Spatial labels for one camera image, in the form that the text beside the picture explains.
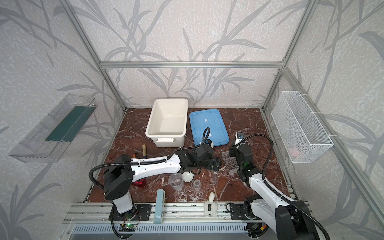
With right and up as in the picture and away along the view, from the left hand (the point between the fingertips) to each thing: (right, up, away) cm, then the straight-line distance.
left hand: (218, 159), depth 80 cm
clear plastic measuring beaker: (-24, -13, +4) cm, 28 cm away
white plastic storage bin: (-35, +19, +33) cm, 52 cm away
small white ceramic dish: (-17, -11, +4) cm, 21 cm away
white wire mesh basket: (+33, +14, -18) cm, 40 cm away
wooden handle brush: (-46, +1, +15) cm, 48 cm away
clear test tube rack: (+9, -5, +9) cm, 13 cm away
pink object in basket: (+37, +5, -7) cm, 38 cm away
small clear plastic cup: (-11, -13, -3) cm, 17 cm away
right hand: (+11, +12, +6) cm, 18 cm away
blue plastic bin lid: (-1, +22, +33) cm, 39 cm away
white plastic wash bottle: (-4, -21, -8) cm, 23 cm away
